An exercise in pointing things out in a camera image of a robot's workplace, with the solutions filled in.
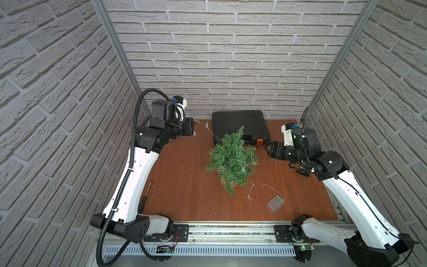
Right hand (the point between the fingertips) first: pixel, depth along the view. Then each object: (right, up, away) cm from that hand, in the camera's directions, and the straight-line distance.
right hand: (273, 147), depth 70 cm
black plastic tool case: (0, +14, +43) cm, 45 cm away
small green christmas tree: (-17, -4, -6) cm, 19 cm away
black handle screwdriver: (-62, -28, +13) cm, 69 cm away
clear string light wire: (-13, -7, -6) cm, 16 cm away
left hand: (-32, +11, -4) cm, 34 cm away
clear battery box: (+6, -29, +13) cm, 33 cm away
